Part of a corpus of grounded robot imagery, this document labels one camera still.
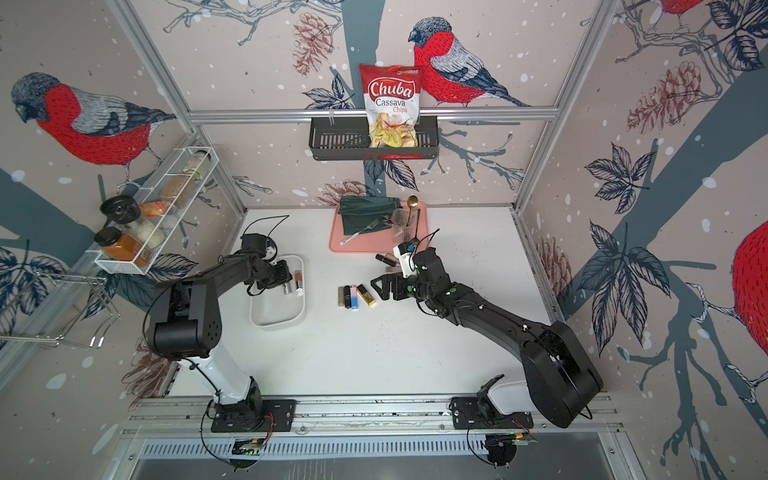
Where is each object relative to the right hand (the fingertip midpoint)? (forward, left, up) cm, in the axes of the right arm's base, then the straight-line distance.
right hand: (383, 279), depth 83 cm
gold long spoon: (+33, -8, -1) cm, 34 cm away
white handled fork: (+32, +8, -13) cm, 36 cm away
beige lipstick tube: (+1, +14, -14) cm, 20 cm away
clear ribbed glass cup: (+34, -5, -12) cm, 36 cm away
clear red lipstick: (+6, +29, -13) cm, 33 cm away
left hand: (+9, +31, -10) cm, 34 cm away
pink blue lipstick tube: (+1, +10, -14) cm, 17 cm away
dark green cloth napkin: (+39, +13, -13) cm, 43 cm away
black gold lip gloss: (+17, -1, -14) cm, 21 cm away
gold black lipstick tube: (+2, +6, -13) cm, 14 cm away
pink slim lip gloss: (+3, +32, -12) cm, 35 cm away
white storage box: (-2, +33, -14) cm, 36 cm away
